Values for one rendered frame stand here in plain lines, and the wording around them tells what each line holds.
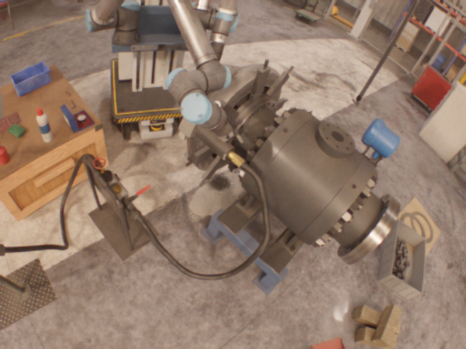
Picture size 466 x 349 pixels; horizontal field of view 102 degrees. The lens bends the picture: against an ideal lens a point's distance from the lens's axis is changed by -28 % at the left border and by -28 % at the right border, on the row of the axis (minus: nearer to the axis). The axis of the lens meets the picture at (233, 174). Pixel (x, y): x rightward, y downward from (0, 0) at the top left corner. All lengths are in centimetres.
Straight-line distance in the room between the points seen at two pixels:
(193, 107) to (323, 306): 156
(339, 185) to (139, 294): 124
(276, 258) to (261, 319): 41
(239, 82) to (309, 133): 42
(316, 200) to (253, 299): 80
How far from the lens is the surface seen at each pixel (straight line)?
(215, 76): 92
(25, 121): 191
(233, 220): 156
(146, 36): 190
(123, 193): 135
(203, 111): 77
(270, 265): 152
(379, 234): 132
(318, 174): 120
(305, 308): 184
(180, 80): 86
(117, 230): 176
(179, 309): 160
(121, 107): 205
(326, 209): 121
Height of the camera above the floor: 158
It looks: 49 degrees down
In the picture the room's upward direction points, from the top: 22 degrees clockwise
